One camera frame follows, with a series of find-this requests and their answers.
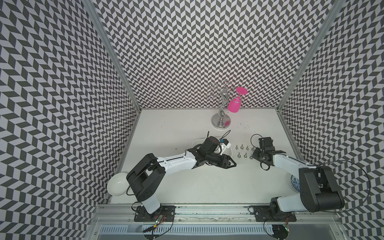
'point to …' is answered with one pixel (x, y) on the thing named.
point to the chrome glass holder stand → (220, 121)
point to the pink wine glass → (235, 102)
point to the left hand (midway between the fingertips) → (232, 166)
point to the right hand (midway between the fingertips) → (257, 157)
